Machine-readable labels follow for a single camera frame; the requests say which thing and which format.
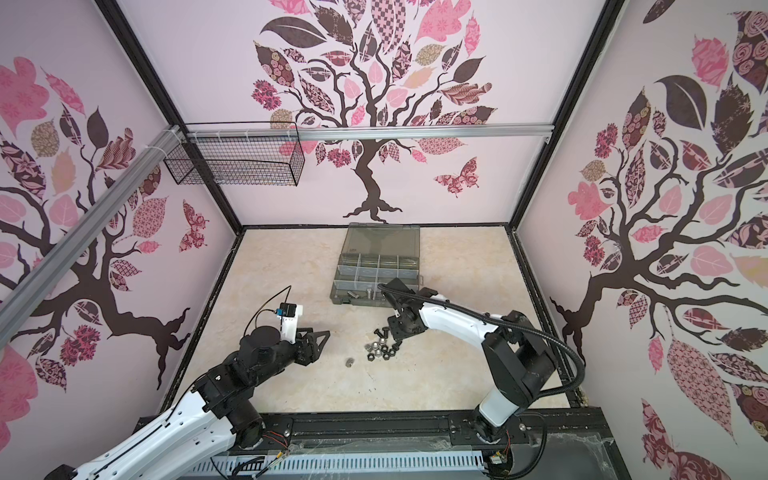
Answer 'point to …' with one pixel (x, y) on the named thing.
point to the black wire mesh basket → (237, 160)
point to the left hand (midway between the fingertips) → (321, 337)
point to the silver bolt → (354, 295)
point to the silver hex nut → (375, 345)
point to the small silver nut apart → (349, 362)
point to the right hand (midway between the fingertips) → (400, 326)
